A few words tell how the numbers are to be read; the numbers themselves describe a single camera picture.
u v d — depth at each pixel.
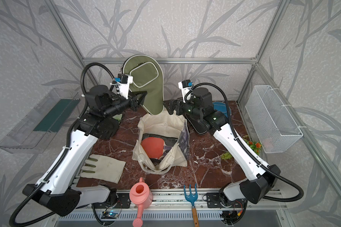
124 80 0.50
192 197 0.75
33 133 0.63
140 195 0.65
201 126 0.48
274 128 0.62
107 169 0.85
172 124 0.84
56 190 0.38
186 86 0.56
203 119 0.49
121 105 0.53
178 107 0.57
